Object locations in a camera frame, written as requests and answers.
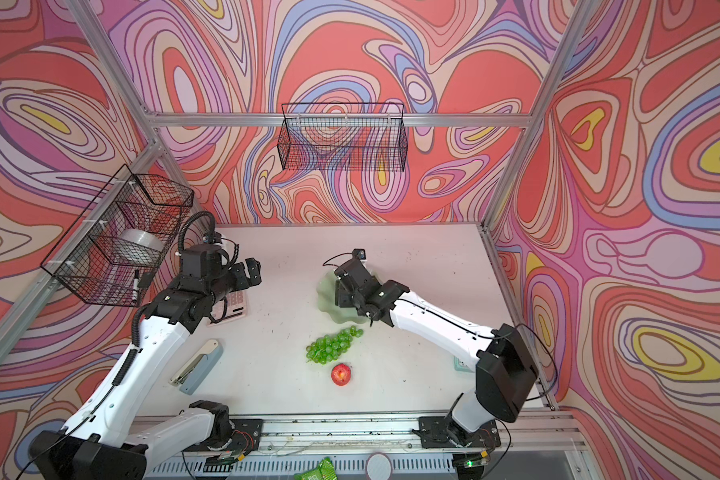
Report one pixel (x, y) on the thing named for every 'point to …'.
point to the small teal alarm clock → (461, 366)
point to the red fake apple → (340, 374)
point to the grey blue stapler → (198, 368)
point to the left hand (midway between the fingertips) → (246, 264)
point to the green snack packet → (324, 471)
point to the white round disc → (378, 466)
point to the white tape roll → (145, 237)
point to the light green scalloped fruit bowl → (326, 294)
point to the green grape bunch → (329, 347)
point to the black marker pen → (135, 291)
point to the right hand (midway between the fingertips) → (351, 295)
